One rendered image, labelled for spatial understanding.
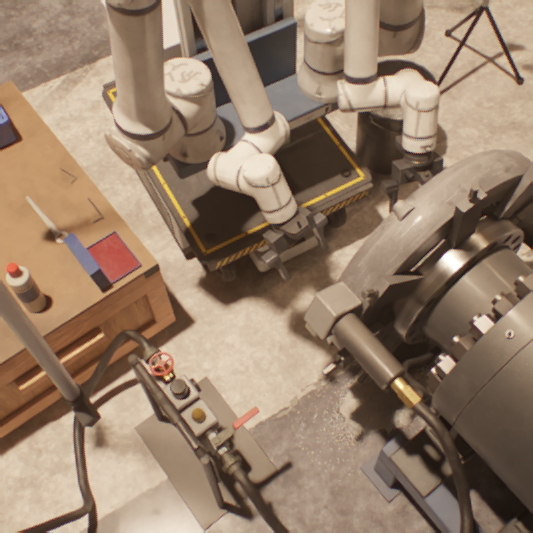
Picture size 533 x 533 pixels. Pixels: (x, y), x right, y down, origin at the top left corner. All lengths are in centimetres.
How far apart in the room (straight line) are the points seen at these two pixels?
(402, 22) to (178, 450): 153
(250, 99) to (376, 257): 50
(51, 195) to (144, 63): 95
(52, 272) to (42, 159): 45
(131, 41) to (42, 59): 204
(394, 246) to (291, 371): 95
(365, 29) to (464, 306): 75
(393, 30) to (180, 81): 62
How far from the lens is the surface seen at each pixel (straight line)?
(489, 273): 203
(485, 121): 337
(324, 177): 269
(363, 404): 264
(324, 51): 224
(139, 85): 180
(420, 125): 193
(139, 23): 164
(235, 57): 176
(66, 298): 237
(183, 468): 258
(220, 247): 254
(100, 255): 241
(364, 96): 200
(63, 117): 344
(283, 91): 241
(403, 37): 225
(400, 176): 199
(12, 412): 266
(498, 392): 189
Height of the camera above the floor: 249
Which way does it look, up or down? 60 degrees down
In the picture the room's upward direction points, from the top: 2 degrees counter-clockwise
